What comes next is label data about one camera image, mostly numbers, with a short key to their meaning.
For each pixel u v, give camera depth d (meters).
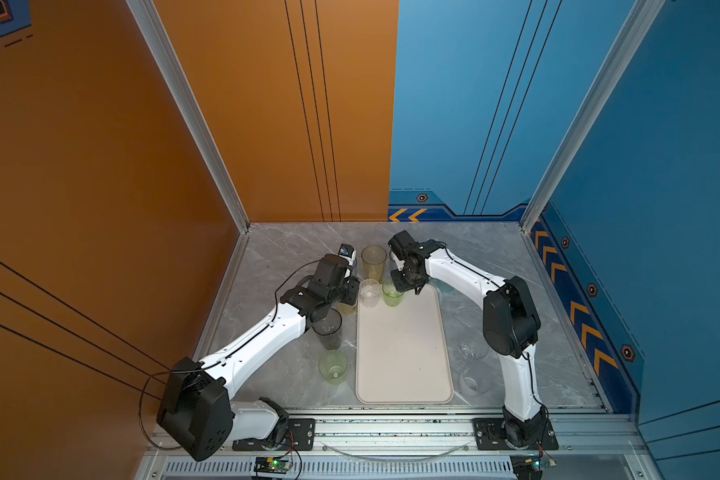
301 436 0.74
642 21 0.71
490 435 0.73
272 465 0.71
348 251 0.72
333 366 0.83
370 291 0.97
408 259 0.70
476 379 0.80
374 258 0.96
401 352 0.86
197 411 0.40
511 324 0.53
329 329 0.87
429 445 0.72
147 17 0.70
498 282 0.55
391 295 0.95
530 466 0.70
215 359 0.44
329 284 0.61
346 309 0.92
